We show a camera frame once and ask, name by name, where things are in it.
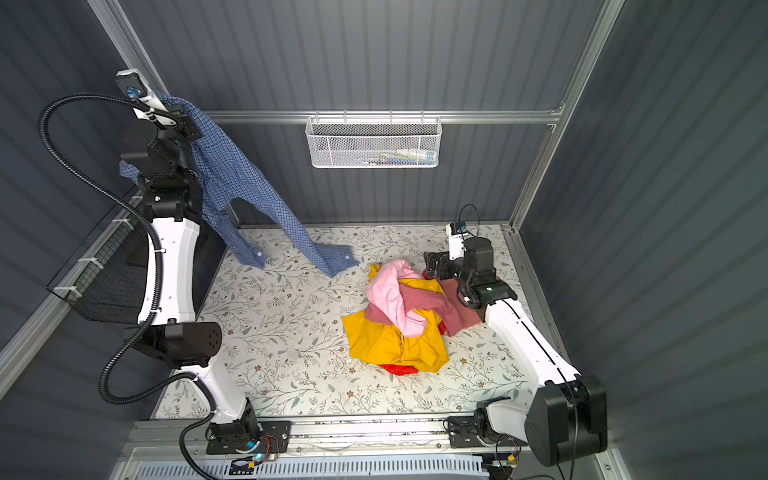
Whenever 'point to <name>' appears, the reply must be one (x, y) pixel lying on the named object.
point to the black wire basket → (103, 281)
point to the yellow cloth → (375, 342)
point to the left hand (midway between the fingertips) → (152, 92)
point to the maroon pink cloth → (452, 310)
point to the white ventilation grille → (430, 468)
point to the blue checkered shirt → (249, 221)
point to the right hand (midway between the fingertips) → (445, 253)
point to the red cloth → (402, 370)
